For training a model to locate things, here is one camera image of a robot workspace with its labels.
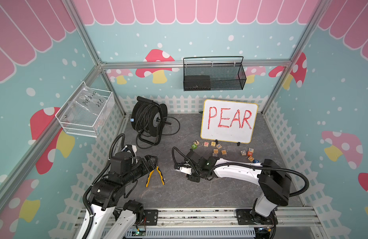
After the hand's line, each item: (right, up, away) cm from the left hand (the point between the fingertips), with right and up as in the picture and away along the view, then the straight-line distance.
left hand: (152, 164), depth 69 cm
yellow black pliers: (-6, -11, +19) cm, 23 cm away
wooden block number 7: (+22, +7, +34) cm, 41 cm away
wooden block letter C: (+53, +1, +28) cm, 60 cm away
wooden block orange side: (+57, -3, +25) cm, 62 cm away
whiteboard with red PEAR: (+43, +21, +28) cm, 56 cm away
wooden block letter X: (+37, +4, +31) cm, 49 cm away
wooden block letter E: (+35, +2, +28) cm, 45 cm away
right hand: (+17, -8, +16) cm, 24 cm away
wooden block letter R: (+34, 0, +28) cm, 44 cm away
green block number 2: (+21, +4, +31) cm, 37 cm away
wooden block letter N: (+29, +6, +33) cm, 44 cm away
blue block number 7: (+60, -4, +25) cm, 65 cm away
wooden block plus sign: (+34, +6, +33) cm, 48 cm away
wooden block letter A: (+40, +1, +28) cm, 49 cm away
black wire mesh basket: (+33, +52, +27) cm, 68 cm away
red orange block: (+57, 0, +28) cm, 64 cm away
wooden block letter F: (+59, +2, +30) cm, 66 cm away
